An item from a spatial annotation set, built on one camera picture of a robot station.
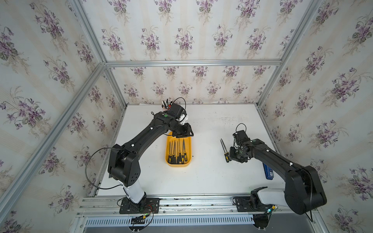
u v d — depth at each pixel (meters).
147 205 0.73
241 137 0.71
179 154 0.91
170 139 0.98
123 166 0.44
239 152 0.70
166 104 1.08
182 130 0.73
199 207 0.73
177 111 0.66
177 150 0.93
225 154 0.91
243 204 0.73
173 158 0.90
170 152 0.91
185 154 0.91
